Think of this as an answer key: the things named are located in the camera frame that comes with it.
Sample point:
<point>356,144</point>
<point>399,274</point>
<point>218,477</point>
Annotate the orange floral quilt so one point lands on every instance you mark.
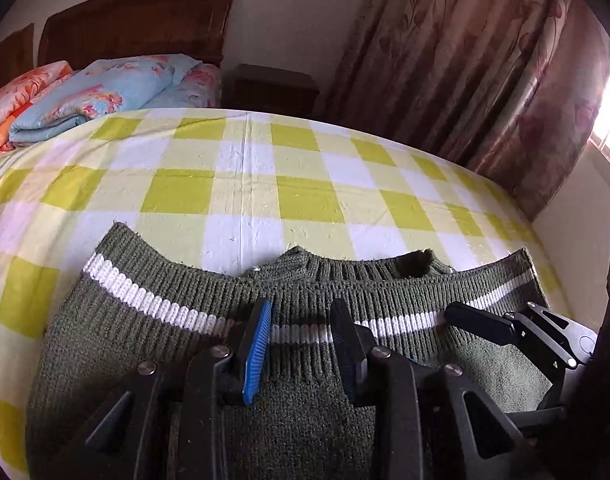
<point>20,95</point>

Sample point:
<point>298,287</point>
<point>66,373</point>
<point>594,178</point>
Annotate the wooden nightstand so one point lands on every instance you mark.
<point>270,90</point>

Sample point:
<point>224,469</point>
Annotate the floral curtain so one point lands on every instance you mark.
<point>460,60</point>

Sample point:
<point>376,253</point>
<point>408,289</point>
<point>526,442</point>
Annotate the green knit sweater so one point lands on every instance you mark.
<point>160,360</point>

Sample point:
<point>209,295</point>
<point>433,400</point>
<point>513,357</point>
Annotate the pink floral pillow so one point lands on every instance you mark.
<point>197,85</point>

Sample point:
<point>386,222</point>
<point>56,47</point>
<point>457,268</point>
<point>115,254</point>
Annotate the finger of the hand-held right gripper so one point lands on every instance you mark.
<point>477,322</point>

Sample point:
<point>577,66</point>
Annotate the yellow checkered bed sheet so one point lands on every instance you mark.
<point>235,195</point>

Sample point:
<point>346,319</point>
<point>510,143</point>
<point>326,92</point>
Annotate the large wooden headboard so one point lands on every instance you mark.
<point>135,20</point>

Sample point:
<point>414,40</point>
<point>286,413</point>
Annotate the small wooden headboard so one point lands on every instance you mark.
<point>10,60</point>

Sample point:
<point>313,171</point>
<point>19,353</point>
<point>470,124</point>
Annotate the blue floral quilt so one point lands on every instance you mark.
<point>85,95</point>

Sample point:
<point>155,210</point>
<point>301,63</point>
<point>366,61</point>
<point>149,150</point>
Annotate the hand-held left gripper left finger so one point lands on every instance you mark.
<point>257,355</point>

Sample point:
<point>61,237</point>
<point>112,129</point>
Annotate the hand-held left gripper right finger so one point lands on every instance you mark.
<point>346,352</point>

